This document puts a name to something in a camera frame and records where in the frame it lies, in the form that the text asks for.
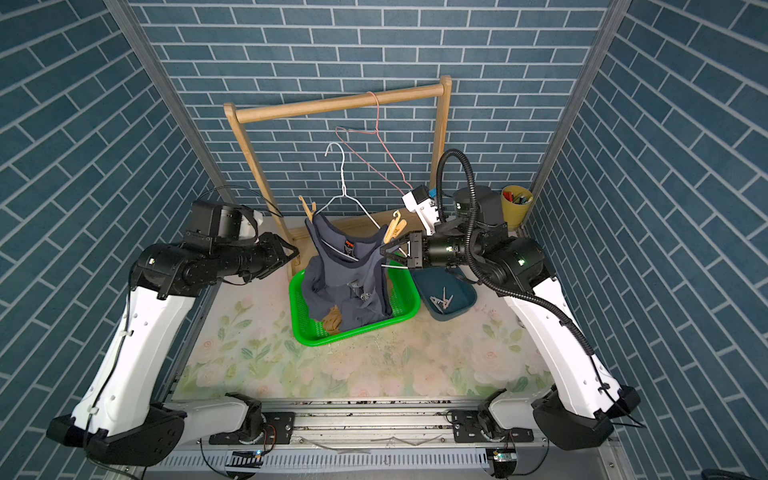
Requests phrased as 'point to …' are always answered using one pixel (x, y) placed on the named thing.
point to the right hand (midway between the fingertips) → (389, 252)
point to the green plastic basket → (405, 300)
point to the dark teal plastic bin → (431, 283)
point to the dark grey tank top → (346, 274)
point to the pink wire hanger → (381, 143)
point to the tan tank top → (332, 320)
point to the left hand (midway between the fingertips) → (305, 253)
